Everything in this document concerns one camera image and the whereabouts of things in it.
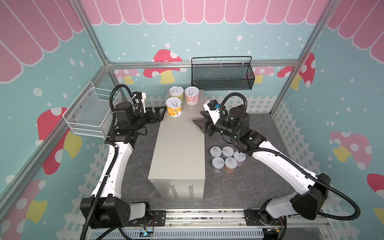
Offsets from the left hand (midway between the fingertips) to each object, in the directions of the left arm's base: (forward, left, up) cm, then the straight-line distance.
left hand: (159, 111), depth 73 cm
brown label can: (-14, -39, -30) cm, 51 cm away
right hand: (-7, -19, +4) cm, 21 cm away
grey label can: (-14, -31, -29) cm, 45 cm away
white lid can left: (-5, -30, -29) cm, 43 cm away
